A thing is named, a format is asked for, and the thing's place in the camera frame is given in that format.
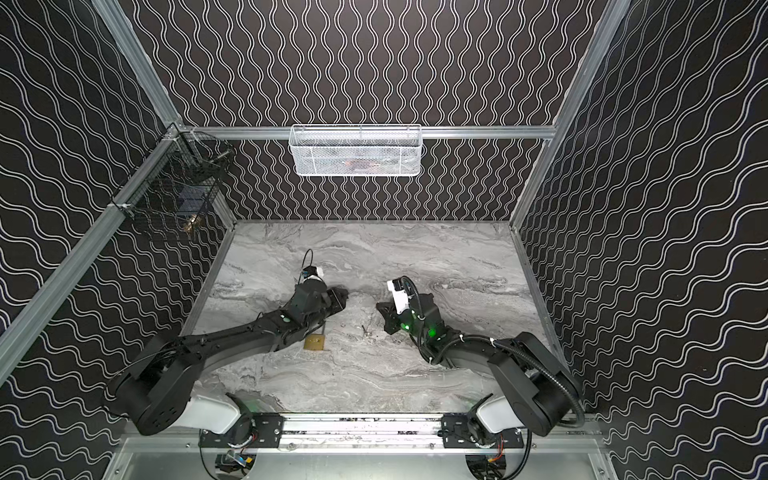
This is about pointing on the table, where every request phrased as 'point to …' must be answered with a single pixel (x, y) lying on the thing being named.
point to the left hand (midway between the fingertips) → (356, 295)
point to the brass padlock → (315, 341)
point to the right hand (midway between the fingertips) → (381, 306)
